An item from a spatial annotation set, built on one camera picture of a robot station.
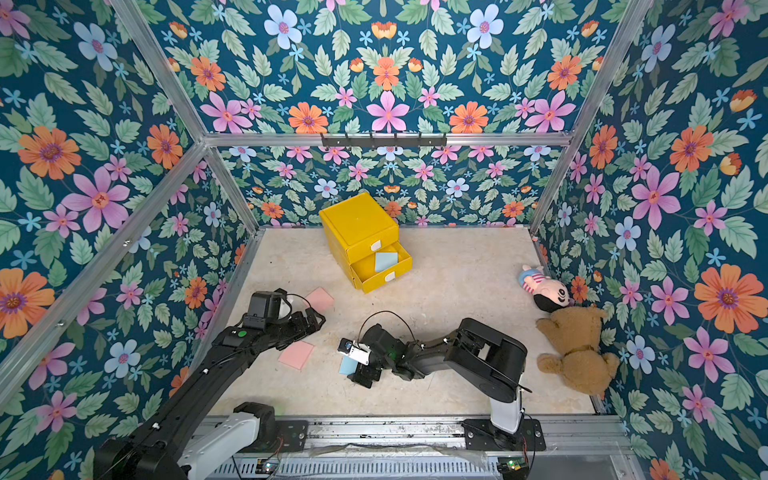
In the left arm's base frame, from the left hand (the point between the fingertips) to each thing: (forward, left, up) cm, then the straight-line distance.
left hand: (318, 322), depth 82 cm
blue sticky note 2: (-11, -8, -6) cm, 15 cm away
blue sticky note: (+22, -19, -1) cm, 29 cm away
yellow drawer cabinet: (+25, -11, +10) cm, 30 cm away
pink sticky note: (-5, +8, -10) cm, 14 cm away
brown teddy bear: (-8, -72, -2) cm, 72 cm away
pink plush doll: (+5, -69, -2) cm, 69 cm away
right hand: (-7, -9, -10) cm, 15 cm away
